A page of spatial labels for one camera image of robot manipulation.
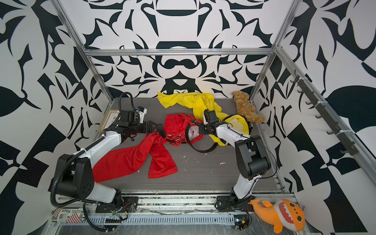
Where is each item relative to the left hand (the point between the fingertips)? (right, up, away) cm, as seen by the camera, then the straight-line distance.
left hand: (150, 122), depth 89 cm
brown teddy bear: (+63, +9, +16) cm, 65 cm away
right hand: (+31, -3, +7) cm, 32 cm away
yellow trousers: (+30, +13, +22) cm, 39 cm away
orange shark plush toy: (+65, -39, -24) cm, 79 cm away
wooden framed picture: (-34, +2, +19) cm, 39 cm away
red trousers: (-9, -20, -2) cm, 22 cm away
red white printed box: (-33, -42, -20) cm, 57 cm away
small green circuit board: (+48, -47, -18) cm, 70 cm away
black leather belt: (+5, -3, +4) cm, 8 cm away
